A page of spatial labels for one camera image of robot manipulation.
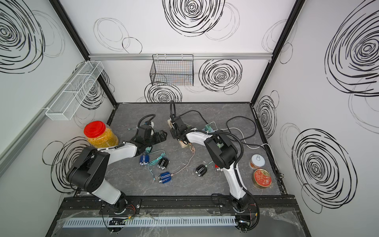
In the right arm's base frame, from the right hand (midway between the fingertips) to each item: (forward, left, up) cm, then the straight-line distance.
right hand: (176, 128), depth 99 cm
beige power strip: (-12, -6, -2) cm, 13 cm away
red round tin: (-30, -50, -2) cm, 59 cm away
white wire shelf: (-9, +52, +30) cm, 61 cm away
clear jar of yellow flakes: (-15, +39, +13) cm, 44 cm away
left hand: (-6, +8, +2) cm, 11 cm away
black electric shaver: (-24, +5, -1) cm, 25 cm away
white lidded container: (-21, -49, -1) cm, 54 cm away
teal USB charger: (-1, -21, +2) cm, 21 cm away
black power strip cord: (-4, -46, -5) cm, 46 cm away
